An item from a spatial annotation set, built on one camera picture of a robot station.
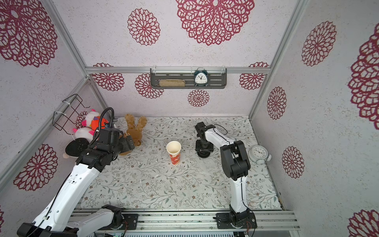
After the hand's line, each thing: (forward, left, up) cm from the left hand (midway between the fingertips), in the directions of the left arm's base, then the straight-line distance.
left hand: (124, 143), depth 76 cm
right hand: (+10, -42, -21) cm, 48 cm away
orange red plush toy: (+17, +24, -4) cm, 30 cm away
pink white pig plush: (+9, +27, -3) cm, 29 cm away
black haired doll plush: (-2, +26, -2) cm, 26 cm away
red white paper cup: (+4, -24, -12) cm, 28 cm away
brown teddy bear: (+21, +5, -17) cm, 27 cm away
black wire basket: (+10, +34, +6) cm, 36 cm away
